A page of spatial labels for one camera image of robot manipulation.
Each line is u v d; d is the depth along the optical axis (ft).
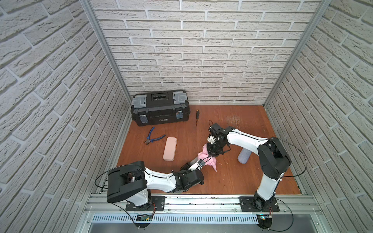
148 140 3.17
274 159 1.58
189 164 2.50
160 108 3.12
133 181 1.57
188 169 2.47
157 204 2.45
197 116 3.71
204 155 2.73
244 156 2.84
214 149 2.58
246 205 2.40
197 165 2.41
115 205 2.31
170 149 3.04
